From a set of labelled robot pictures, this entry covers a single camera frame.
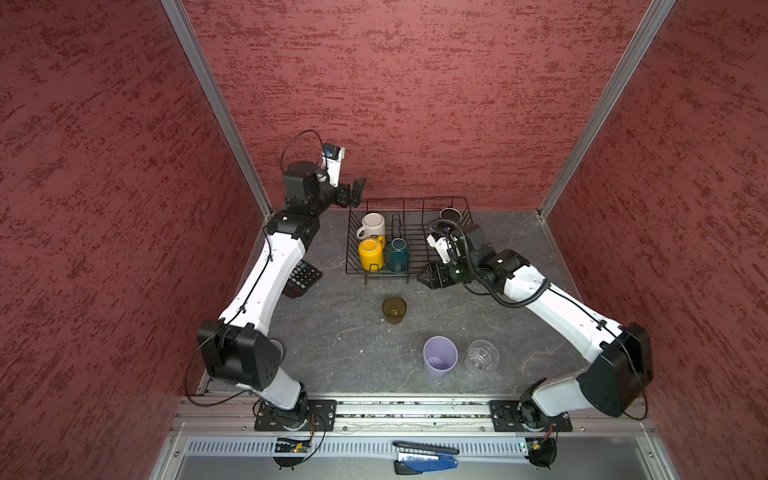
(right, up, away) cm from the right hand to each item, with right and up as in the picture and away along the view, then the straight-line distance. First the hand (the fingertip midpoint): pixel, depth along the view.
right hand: (425, 281), depth 79 cm
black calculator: (-40, -2, +21) cm, 45 cm away
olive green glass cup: (-9, -11, +14) cm, 19 cm away
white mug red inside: (-16, +17, +25) cm, 34 cm away
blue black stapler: (-3, -39, -12) cm, 41 cm away
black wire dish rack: (-11, +12, +25) cm, 29 cm away
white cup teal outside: (-7, +6, +16) cm, 18 cm away
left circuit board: (-35, -40, -6) cm, 54 cm away
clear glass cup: (+17, -22, +4) cm, 28 cm away
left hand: (-21, +27, -2) cm, 34 cm away
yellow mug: (-16, +7, +16) cm, 23 cm away
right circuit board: (+28, -41, -7) cm, 50 cm away
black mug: (+12, +20, +27) cm, 36 cm away
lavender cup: (+4, -21, +1) cm, 22 cm away
